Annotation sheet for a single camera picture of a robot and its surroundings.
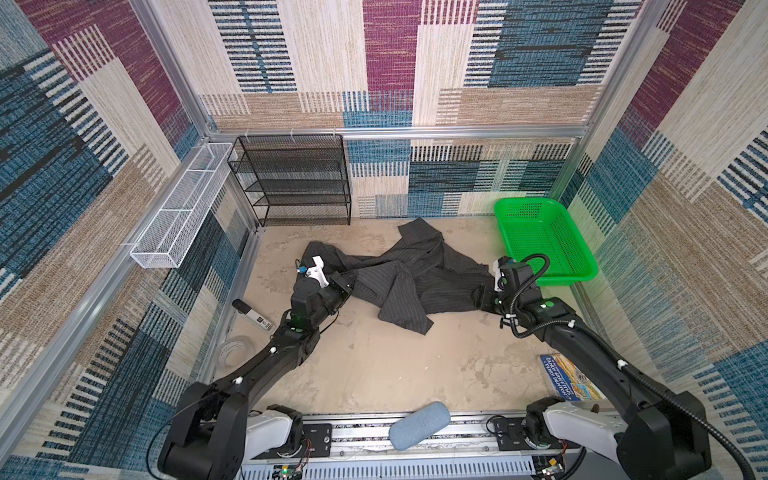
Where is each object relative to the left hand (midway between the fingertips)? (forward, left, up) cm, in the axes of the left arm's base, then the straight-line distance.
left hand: (360, 267), depth 80 cm
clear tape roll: (-14, +37, -21) cm, 44 cm away
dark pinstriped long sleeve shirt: (+10, -20, -19) cm, 29 cm away
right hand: (-5, -32, -8) cm, 34 cm away
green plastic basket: (+32, -63, -18) cm, 73 cm away
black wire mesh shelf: (+42, +25, -3) cm, 49 cm away
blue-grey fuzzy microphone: (-34, -14, -18) cm, 41 cm away
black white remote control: (-2, +36, -17) cm, 40 cm away
